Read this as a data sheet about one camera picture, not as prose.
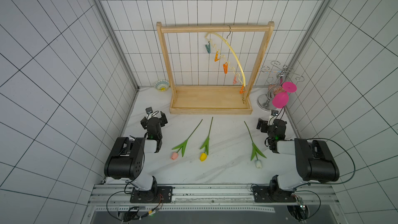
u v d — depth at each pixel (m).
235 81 0.81
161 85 1.18
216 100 1.12
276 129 0.72
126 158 0.46
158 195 0.72
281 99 1.03
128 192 0.68
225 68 0.85
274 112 0.81
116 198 0.73
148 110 0.78
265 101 1.10
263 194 0.73
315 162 0.46
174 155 0.84
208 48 0.94
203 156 0.83
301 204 0.70
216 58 0.90
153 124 0.70
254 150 0.87
